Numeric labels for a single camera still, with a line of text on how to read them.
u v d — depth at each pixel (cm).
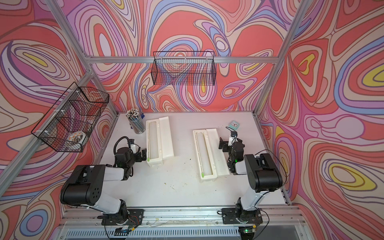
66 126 73
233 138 80
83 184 45
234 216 73
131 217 73
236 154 73
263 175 47
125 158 73
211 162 86
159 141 94
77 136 72
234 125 110
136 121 97
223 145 85
